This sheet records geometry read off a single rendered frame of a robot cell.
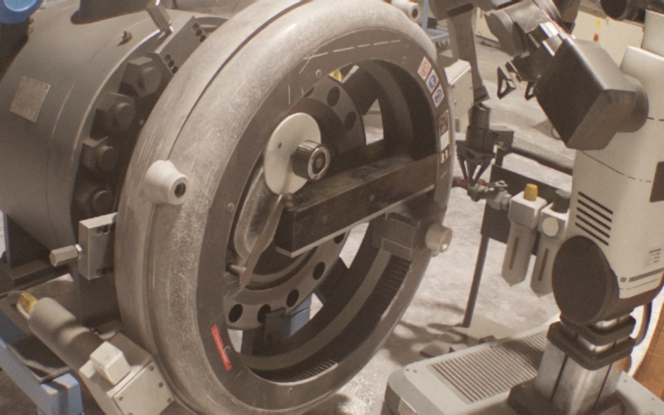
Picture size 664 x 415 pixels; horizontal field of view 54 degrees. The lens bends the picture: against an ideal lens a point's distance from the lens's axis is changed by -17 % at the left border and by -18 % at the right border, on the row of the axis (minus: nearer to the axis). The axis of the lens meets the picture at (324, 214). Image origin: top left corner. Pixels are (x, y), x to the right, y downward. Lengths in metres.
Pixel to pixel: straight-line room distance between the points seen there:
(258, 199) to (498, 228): 1.11
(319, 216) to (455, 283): 1.40
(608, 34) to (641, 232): 5.89
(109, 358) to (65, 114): 0.48
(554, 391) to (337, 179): 0.58
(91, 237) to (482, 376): 0.85
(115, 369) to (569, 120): 0.69
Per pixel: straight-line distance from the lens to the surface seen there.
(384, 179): 1.21
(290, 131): 1.01
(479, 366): 1.54
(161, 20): 0.98
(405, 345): 2.07
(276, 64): 0.97
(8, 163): 1.48
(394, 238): 1.27
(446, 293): 2.38
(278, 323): 1.37
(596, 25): 7.05
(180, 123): 0.93
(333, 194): 1.11
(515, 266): 1.95
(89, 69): 1.30
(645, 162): 1.13
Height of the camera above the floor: 1.07
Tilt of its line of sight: 22 degrees down
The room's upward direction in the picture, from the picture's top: 6 degrees clockwise
